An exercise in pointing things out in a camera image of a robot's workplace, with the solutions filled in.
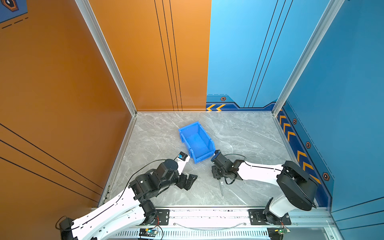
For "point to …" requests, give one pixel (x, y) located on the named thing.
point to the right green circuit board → (283, 230)
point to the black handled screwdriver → (221, 188)
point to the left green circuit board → (147, 232)
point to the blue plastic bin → (198, 142)
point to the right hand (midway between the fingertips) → (213, 172)
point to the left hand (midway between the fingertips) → (190, 172)
